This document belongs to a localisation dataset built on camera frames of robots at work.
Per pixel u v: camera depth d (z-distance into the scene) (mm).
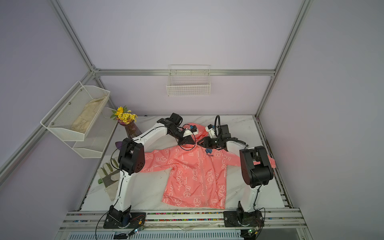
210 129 882
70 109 721
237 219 730
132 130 941
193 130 819
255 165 507
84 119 769
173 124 780
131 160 581
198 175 882
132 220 727
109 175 882
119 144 1019
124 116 868
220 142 761
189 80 954
